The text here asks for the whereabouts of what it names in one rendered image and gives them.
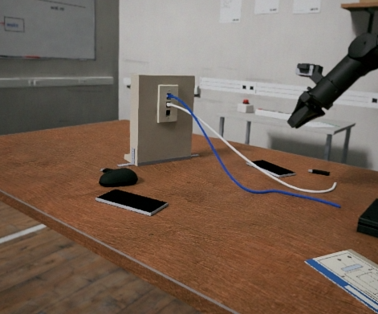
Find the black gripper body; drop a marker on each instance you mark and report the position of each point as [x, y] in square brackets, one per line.
[325, 93]

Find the black computer mouse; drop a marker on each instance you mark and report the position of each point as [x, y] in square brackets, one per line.
[118, 177]

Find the white and blue printed card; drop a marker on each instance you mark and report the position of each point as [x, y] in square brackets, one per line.
[352, 272]

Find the tan board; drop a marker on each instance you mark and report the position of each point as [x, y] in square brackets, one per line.
[154, 141]

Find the white wall plate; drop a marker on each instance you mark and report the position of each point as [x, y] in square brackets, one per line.
[163, 90]

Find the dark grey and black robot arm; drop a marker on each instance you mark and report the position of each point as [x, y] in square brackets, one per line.
[363, 50]

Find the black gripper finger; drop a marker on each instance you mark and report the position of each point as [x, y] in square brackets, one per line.
[320, 113]
[301, 112]

